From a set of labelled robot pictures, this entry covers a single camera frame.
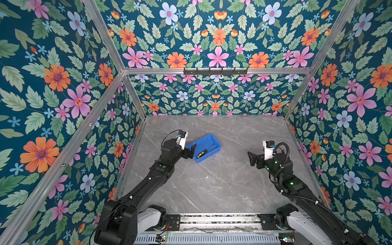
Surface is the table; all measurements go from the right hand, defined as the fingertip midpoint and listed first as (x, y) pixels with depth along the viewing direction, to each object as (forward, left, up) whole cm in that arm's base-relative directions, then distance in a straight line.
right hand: (256, 150), depth 79 cm
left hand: (+6, +36, +3) cm, 36 cm away
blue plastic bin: (+13, +27, -18) cm, 35 cm away
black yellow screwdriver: (+10, +28, -17) cm, 34 cm away
